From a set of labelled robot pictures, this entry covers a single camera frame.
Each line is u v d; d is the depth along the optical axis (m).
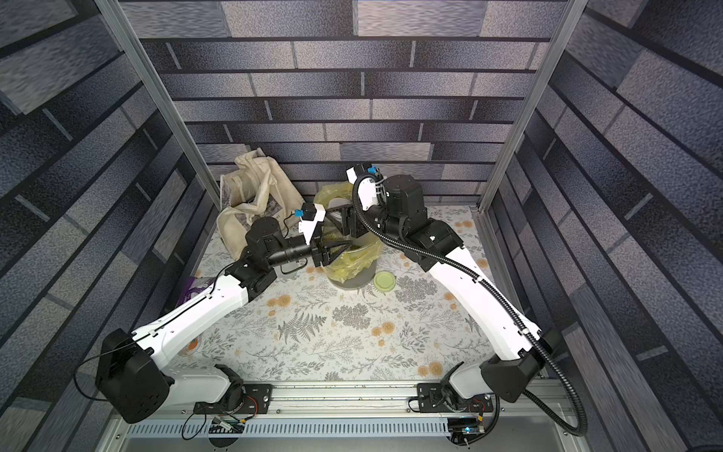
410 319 0.88
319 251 0.61
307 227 0.60
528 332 0.39
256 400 0.74
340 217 0.59
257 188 1.00
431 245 0.45
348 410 0.73
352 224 0.54
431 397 0.73
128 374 0.40
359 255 0.76
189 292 0.91
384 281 0.96
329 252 0.61
